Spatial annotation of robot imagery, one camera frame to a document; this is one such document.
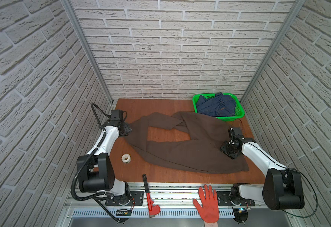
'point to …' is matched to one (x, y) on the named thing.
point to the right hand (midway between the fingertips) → (225, 150)
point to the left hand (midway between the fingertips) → (125, 128)
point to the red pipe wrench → (153, 209)
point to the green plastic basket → (239, 111)
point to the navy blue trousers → (220, 105)
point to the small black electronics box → (123, 212)
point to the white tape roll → (124, 156)
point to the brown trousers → (202, 153)
